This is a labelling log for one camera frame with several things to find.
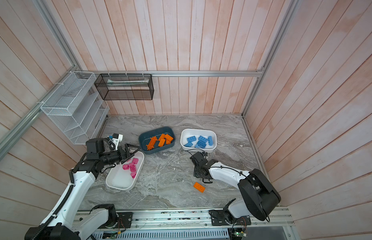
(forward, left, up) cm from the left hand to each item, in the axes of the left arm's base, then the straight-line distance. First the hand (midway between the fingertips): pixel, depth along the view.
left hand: (137, 154), depth 75 cm
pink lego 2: (+1, +8, -19) cm, 21 cm away
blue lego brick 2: (+23, -37, -19) cm, 48 cm away
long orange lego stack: (+19, -2, -18) cm, 26 cm away
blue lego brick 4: (+19, -27, -20) cm, 38 cm away
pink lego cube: (+6, +7, -18) cm, 21 cm away
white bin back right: (+27, -27, -18) cm, 42 cm away
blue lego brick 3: (+18, -36, -19) cm, 44 cm away
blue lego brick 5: (+21, -42, -18) cm, 51 cm away
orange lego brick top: (+25, -8, -19) cm, 32 cm away
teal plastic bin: (+22, +4, -17) cm, 28 cm away
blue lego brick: (+23, -30, -19) cm, 42 cm away
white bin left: (-6, +13, -20) cm, 24 cm away
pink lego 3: (-2, +6, -19) cm, 20 cm away
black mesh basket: (+52, +18, +5) cm, 55 cm away
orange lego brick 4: (-10, -33, -20) cm, 40 cm away
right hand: (-1, -34, -21) cm, 40 cm away
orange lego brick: (+24, -12, -18) cm, 33 cm away
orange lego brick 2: (+19, -9, -18) cm, 28 cm away
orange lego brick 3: (+21, -13, -19) cm, 32 cm away
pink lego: (+2, +12, -18) cm, 22 cm away
